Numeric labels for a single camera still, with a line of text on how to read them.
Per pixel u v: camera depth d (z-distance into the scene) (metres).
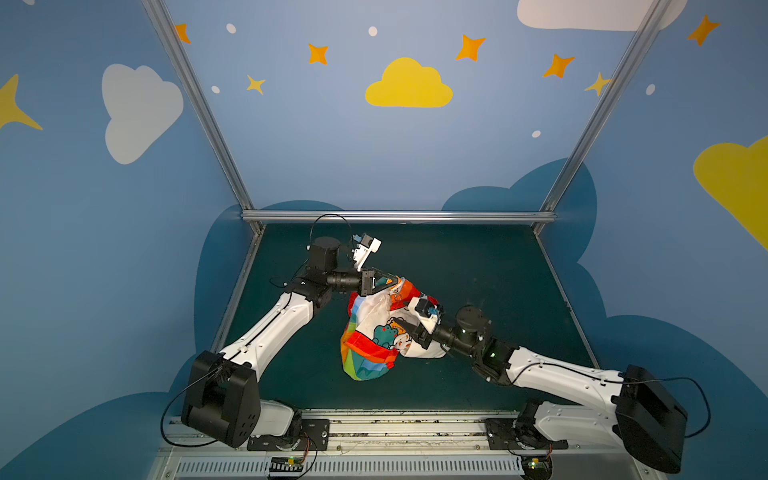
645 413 0.41
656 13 0.69
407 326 0.69
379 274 0.72
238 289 1.07
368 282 0.66
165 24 0.70
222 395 0.41
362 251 0.70
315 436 0.74
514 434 0.73
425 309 0.60
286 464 0.73
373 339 0.82
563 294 1.07
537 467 0.73
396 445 0.73
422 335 0.66
